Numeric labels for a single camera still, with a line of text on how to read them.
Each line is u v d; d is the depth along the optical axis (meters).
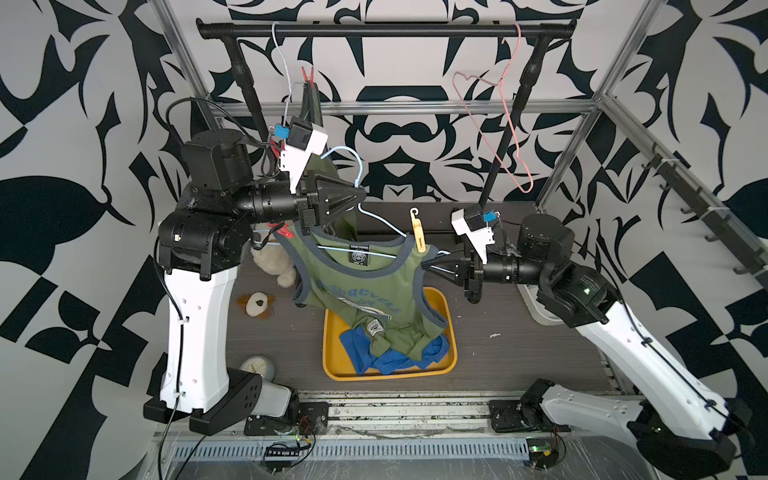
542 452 0.71
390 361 0.79
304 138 0.37
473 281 0.47
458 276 0.51
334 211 0.44
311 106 0.72
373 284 0.59
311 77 0.71
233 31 0.52
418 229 0.48
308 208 0.39
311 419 0.74
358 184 0.44
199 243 0.33
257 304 0.91
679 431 0.39
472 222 0.46
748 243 0.53
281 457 0.73
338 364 0.81
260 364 0.79
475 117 0.96
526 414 0.67
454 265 0.50
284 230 0.46
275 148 0.39
